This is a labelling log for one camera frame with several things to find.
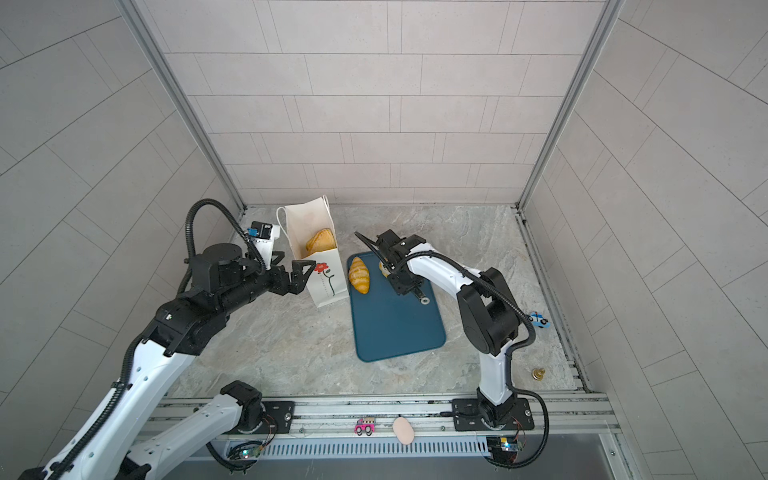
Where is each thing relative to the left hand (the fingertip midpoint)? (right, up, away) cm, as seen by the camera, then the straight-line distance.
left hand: (306, 256), depth 65 cm
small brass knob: (+56, -31, +11) cm, 65 cm away
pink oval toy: (+22, -40, +3) cm, 46 cm away
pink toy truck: (+13, -39, +3) cm, 41 cm away
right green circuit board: (+45, -45, +3) cm, 63 cm away
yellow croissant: (+8, -8, +28) cm, 30 cm away
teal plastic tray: (+17, -21, +20) cm, 34 cm away
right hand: (+23, -12, +25) cm, 36 cm away
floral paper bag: (0, -9, +17) cm, 20 cm away
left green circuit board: (-12, -43, -1) cm, 44 cm away
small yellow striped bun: (+15, -7, +30) cm, 35 cm away
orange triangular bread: (-3, +3, +24) cm, 25 cm away
